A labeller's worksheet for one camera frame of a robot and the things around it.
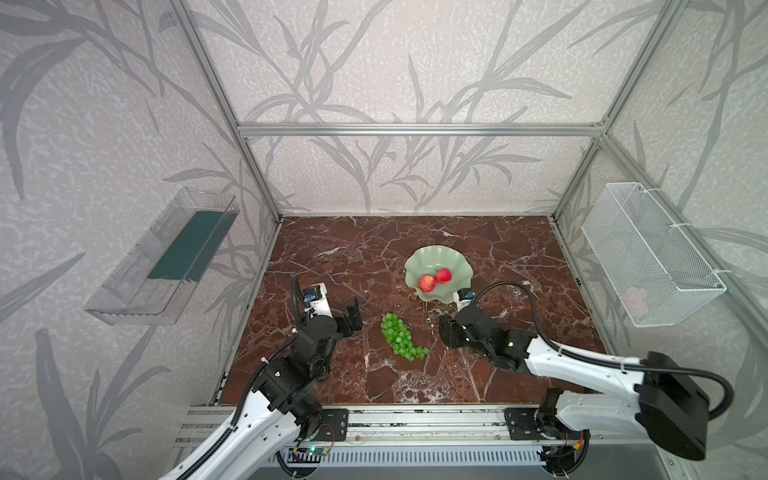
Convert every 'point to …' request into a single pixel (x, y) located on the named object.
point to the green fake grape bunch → (399, 335)
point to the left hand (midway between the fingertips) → (348, 294)
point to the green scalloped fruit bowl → (429, 260)
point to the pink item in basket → (636, 301)
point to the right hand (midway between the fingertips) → (441, 316)
